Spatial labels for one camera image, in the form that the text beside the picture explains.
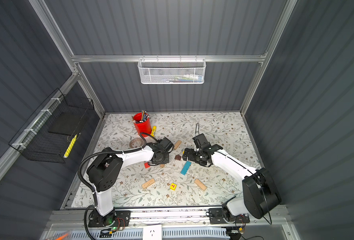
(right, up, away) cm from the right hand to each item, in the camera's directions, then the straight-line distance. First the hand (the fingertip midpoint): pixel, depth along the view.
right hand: (190, 158), depth 86 cm
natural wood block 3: (+6, -14, -2) cm, 16 cm away
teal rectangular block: (-2, -6, +5) cm, 8 cm away
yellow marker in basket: (-57, +8, -20) cm, 61 cm away
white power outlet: (-19, -29, -20) cm, 40 cm away
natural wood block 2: (-24, -13, -2) cm, 28 cm away
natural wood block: (-17, -5, +5) cm, 19 cm away
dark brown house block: (-8, -1, +8) cm, 11 cm away
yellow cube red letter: (-10, -15, -4) cm, 18 cm away
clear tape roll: (-37, +7, +16) cm, 41 cm away
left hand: (-16, -3, +8) cm, 18 cm away
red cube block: (-27, -5, +5) cm, 28 cm away
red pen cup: (-30, +22, +9) cm, 38 cm away
